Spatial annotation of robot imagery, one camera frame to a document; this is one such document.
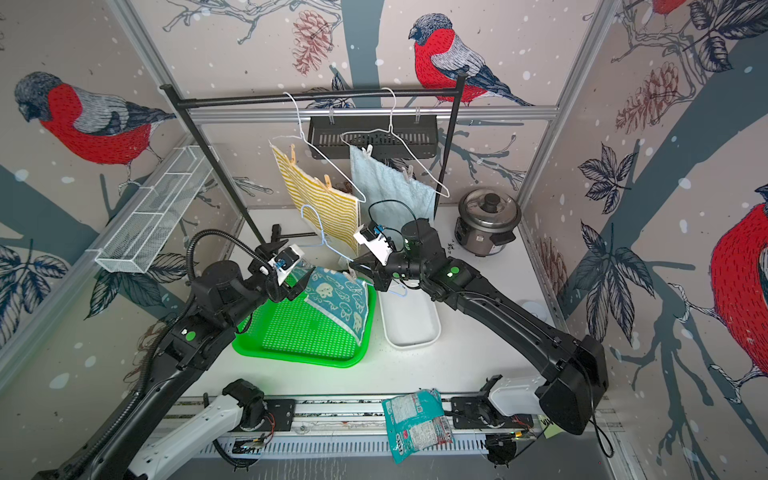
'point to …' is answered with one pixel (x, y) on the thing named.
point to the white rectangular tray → (410, 316)
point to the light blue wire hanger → (333, 247)
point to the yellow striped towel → (333, 214)
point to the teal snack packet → (415, 422)
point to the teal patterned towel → (345, 301)
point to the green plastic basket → (291, 330)
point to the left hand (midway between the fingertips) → (299, 246)
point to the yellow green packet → (549, 428)
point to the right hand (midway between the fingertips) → (356, 259)
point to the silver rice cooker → (487, 218)
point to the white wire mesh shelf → (138, 236)
